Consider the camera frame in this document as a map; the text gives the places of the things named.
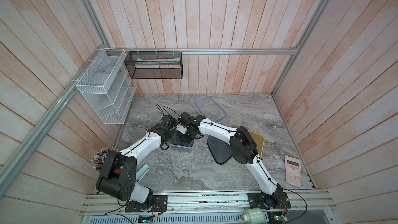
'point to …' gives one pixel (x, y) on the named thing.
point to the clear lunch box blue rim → (179, 148)
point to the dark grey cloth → (183, 139)
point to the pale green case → (141, 172)
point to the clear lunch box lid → (211, 109)
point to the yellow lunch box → (259, 140)
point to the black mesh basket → (155, 64)
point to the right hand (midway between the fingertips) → (185, 139)
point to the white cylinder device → (254, 215)
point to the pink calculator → (293, 169)
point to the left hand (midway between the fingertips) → (169, 136)
